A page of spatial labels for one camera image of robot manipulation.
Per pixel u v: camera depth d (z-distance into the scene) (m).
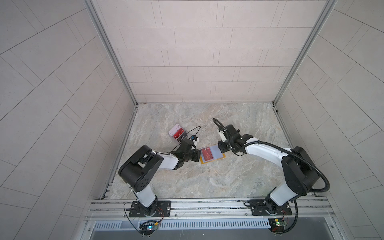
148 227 0.65
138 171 0.46
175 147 0.74
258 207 0.71
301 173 0.44
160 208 0.70
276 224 0.68
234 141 0.67
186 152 0.72
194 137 0.82
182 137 0.94
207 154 0.89
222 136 0.72
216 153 0.88
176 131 0.94
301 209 0.72
